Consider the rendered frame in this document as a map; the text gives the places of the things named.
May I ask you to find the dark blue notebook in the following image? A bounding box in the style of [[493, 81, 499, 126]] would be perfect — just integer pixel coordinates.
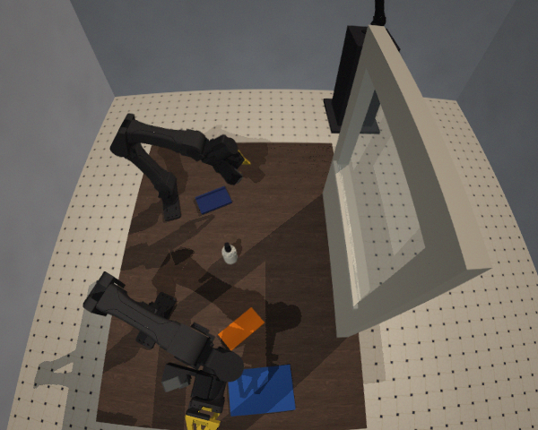
[[195, 186, 232, 215]]

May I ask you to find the white spray bottle with black spray head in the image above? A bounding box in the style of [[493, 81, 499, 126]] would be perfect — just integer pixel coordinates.
[[221, 243, 238, 264]]

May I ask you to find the blue flat rectangular pad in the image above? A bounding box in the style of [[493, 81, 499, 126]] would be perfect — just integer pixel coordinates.
[[229, 365, 295, 417]]

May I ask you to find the clear glass window pane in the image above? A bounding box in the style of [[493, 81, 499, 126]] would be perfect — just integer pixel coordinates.
[[337, 67, 425, 303]]

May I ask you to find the beige window frame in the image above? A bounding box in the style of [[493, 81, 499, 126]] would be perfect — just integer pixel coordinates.
[[323, 25, 492, 338]]

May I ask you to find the orange rectangular block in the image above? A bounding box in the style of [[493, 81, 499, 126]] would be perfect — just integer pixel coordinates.
[[218, 307, 265, 350]]

